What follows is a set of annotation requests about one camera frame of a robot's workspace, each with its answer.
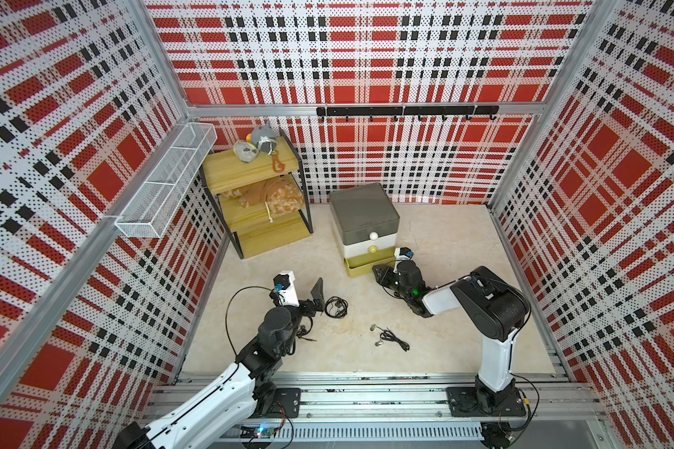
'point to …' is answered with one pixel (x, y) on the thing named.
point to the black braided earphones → (336, 307)
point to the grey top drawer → (358, 211)
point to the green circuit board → (266, 432)
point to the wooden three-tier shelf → (262, 204)
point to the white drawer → (389, 241)
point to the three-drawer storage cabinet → (360, 265)
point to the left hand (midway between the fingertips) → (311, 278)
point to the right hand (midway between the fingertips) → (378, 266)
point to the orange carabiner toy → (278, 166)
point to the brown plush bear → (280, 195)
